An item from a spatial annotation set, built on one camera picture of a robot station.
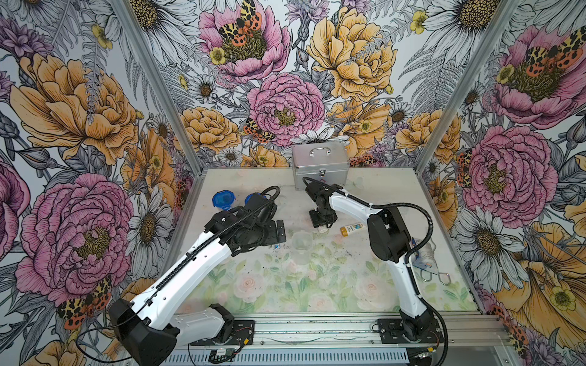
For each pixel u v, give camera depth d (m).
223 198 0.94
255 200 0.56
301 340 0.73
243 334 0.73
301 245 0.94
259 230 0.61
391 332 0.74
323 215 0.87
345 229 0.97
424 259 0.87
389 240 0.58
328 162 1.07
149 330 0.37
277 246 0.92
